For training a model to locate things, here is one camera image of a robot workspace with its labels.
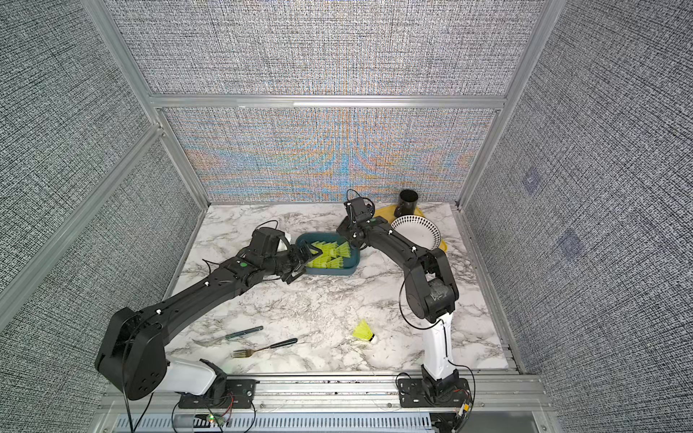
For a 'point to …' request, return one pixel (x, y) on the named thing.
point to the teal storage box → (350, 264)
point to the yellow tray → (389, 215)
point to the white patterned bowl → (420, 229)
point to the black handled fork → (247, 353)
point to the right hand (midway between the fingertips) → (339, 223)
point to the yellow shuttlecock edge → (344, 250)
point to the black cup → (407, 203)
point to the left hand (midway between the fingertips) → (321, 258)
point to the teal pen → (244, 332)
